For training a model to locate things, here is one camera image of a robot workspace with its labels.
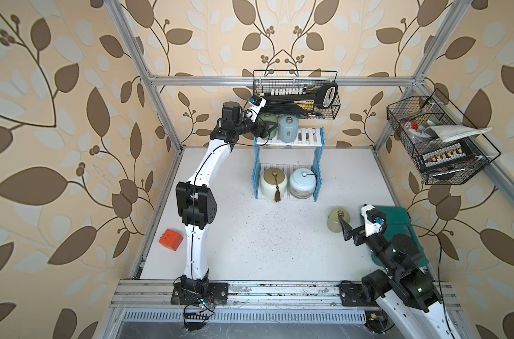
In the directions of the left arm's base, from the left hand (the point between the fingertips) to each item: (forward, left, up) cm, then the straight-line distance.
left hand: (274, 117), depth 83 cm
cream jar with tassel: (-15, 0, -24) cm, 28 cm away
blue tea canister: (-5, -5, -1) cm, 8 cm away
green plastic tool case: (-29, -54, -32) cm, 70 cm away
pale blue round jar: (-15, -13, -24) cm, 31 cm away
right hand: (-34, -27, -13) cm, 45 cm away
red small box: (-38, +40, -31) cm, 63 cm away
